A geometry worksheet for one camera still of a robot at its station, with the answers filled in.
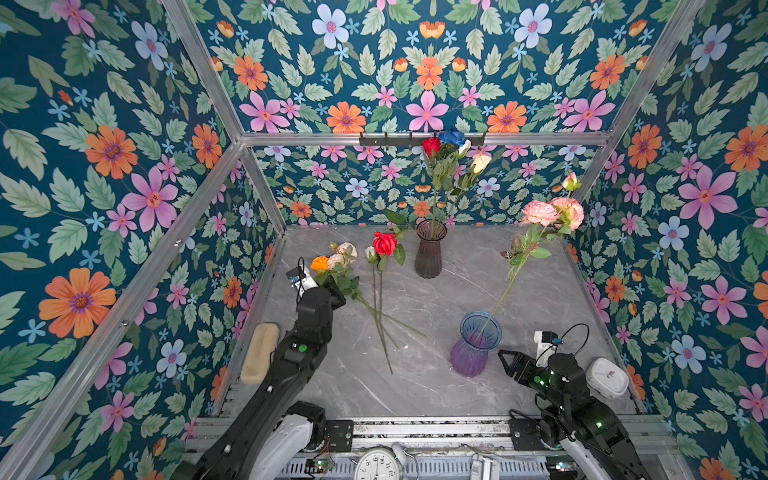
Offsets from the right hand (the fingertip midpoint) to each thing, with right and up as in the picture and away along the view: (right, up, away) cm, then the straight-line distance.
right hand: (508, 353), depth 79 cm
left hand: (-47, +21, -2) cm, 51 cm away
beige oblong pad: (-69, +2, +7) cm, 70 cm away
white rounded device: (+27, -7, +1) cm, 28 cm away
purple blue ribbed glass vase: (-9, +7, -6) cm, 13 cm away
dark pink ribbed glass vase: (-20, +26, +26) cm, 41 cm away
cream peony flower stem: (-50, +27, +28) cm, 63 cm away
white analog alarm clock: (-33, -21, -12) cm, 41 cm away
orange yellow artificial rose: (-58, +24, +25) cm, 68 cm away
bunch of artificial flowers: (-52, +23, +23) cm, 61 cm away
